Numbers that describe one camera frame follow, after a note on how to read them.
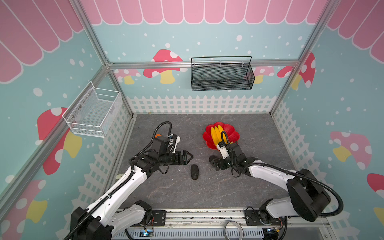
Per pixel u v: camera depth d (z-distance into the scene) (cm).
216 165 79
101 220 39
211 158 97
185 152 68
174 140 71
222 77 94
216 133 140
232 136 105
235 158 68
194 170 88
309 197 43
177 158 66
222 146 79
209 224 74
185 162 66
